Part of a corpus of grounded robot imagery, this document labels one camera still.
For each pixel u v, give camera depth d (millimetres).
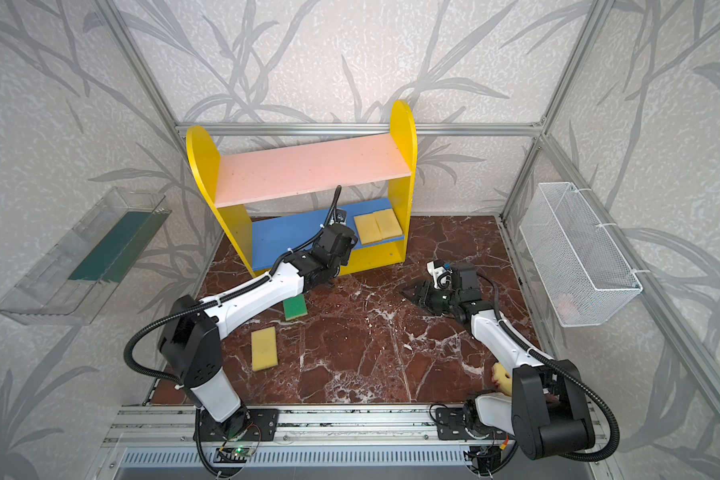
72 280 639
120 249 642
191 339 446
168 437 720
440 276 782
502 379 788
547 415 407
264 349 838
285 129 1741
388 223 966
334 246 643
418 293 752
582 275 618
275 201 707
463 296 668
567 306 720
